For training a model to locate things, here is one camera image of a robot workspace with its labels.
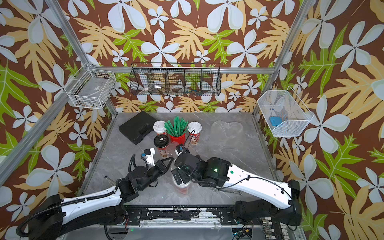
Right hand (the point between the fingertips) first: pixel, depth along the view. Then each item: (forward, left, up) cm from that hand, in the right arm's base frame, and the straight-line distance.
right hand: (180, 168), depth 68 cm
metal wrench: (-3, -28, -23) cm, 36 cm away
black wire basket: (+53, -1, +13) cm, 55 cm away
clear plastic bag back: (+32, -29, -19) cm, 47 cm away
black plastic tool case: (+39, +33, -16) cm, 53 cm away
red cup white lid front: (-6, -1, -8) cm, 10 cm away
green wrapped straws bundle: (+30, +3, -7) cm, 30 cm away
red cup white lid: (+28, +14, -4) cm, 32 cm away
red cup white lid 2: (+28, -7, -5) cm, 29 cm away
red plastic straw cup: (+24, +2, -11) cm, 26 cm away
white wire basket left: (+46, +55, +12) cm, 73 cm away
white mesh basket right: (+31, -59, +4) cm, 66 cm away
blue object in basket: (+25, -51, +5) cm, 57 cm away
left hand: (+7, +3, -2) cm, 8 cm away
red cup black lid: (+18, +12, -4) cm, 22 cm away
